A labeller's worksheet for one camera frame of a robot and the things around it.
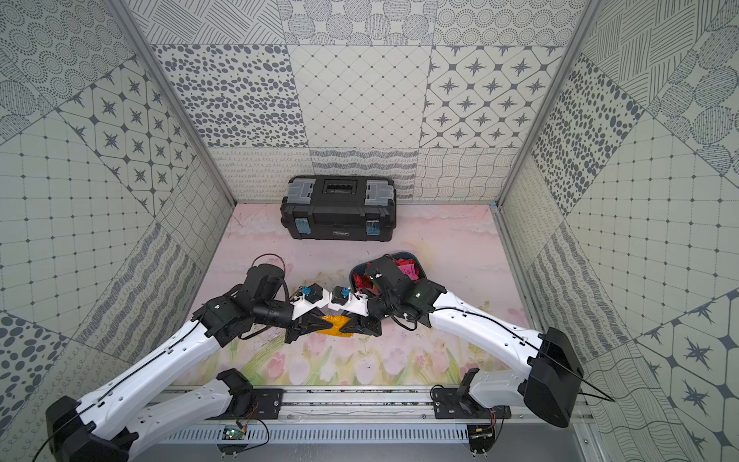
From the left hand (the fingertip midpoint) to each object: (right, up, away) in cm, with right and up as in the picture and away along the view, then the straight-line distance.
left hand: (330, 314), depth 69 cm
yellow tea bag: (+2, -1, -1) cm, 2 cm away
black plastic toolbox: (0, +28, +28) cm, 39 cm away
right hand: (+4, -2, +2) cm, 5 cm away
